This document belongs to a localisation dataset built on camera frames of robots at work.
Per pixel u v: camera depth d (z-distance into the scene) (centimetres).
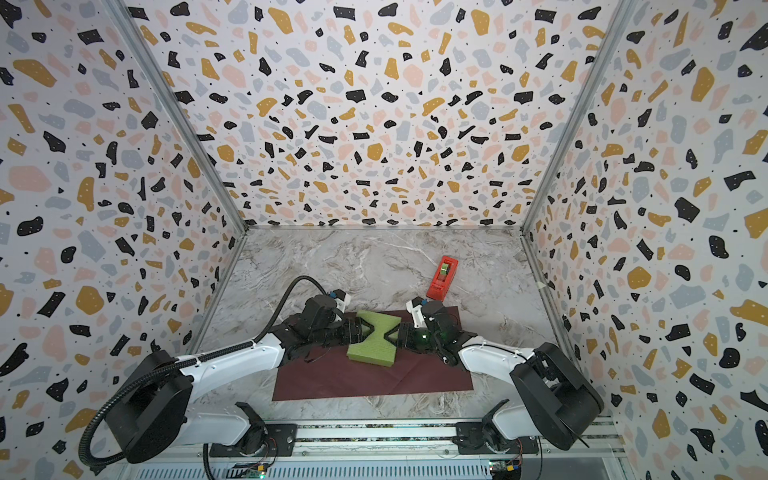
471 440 73
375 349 81
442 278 100
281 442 74
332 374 83
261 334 57
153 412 41
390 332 83
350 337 74
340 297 79
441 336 69
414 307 83
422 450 73
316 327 67
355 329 76
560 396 43
